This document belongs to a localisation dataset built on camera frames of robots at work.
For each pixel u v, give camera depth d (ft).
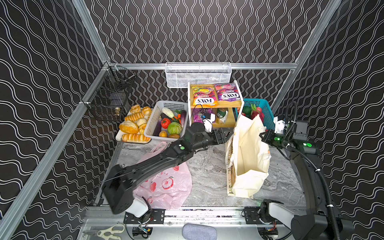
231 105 2.57
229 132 2.15
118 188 1.34
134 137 3.31
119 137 3.41
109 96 3.01
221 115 2.81
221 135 1.99
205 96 2.56
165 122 3.45
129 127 3.39
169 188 2.66
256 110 3.60
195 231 2.22
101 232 2.29
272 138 2.12
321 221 1.21
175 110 3.81
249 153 2.88
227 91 2.64
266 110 3.64
